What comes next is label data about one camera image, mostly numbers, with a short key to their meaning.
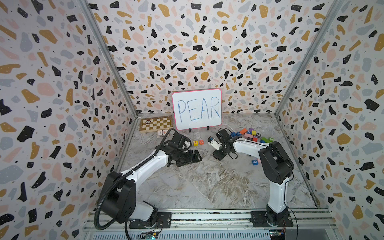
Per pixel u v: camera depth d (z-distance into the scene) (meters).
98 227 0.36
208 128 1.10
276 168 0.52
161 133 1.07
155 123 1.11
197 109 1.05
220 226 0.73
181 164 0.75
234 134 1.09
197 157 0.76
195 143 1.03
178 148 0.69
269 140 1.06
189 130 1.10
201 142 1.03
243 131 1.11
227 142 0.76
